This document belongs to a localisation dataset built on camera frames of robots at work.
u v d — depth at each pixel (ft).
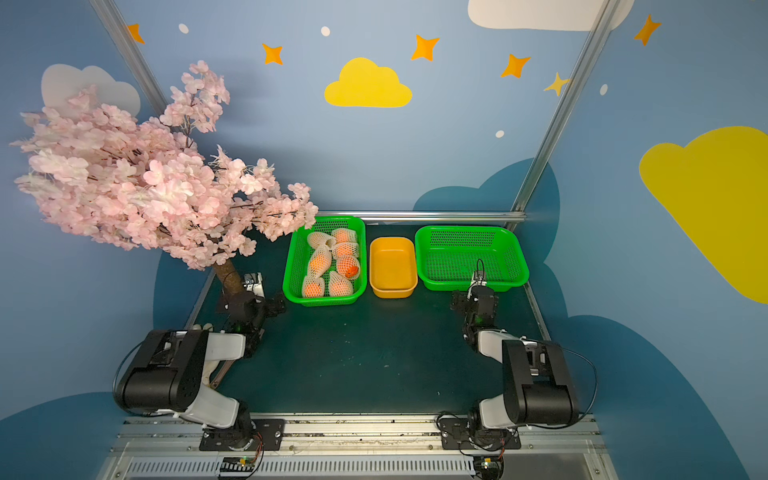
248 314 2.37
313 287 3.13
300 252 3.58
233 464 2.40
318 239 3.53
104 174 1.82
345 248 3.51
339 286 3.13
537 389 1.45
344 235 3.62
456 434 2.45
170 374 1.48
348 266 3.26
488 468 2.40
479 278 2.63
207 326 3.05
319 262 3.32
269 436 2.42
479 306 2.36
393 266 3.50
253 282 2.62
